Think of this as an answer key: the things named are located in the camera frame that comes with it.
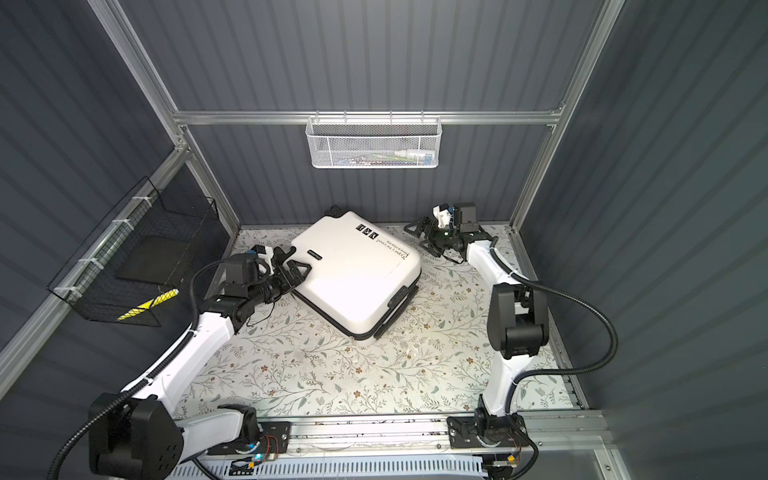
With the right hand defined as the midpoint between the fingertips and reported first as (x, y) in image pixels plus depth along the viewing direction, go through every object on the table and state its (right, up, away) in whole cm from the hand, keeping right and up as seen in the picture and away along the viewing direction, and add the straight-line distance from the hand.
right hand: (415, 236), depth 90 cm
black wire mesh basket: (-71, -12, -28) cm, 77 cm away
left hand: (-32, -11, -8) cm, 35 cm away
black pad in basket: (-65, -7, -18) cm, 68 cm away
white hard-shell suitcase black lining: (-15, -12, -11) cm, 22 cm away
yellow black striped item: (-62, -17, -24) cm, 69 cm away
